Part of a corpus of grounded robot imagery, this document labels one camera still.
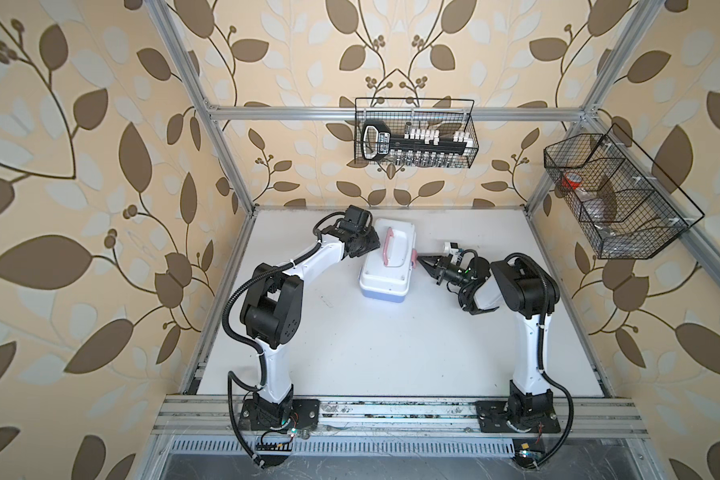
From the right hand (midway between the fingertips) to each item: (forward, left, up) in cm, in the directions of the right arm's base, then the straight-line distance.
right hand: (418, 260), depth 94 cm
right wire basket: (-4, -48, +25) cm, 55 cm away
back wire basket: (+22, -15, +22) cm, 34 cm away
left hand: (+5, +12, +5) cm, 14 cm away
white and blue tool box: (-1, +9, +2) cm, 9 cm away
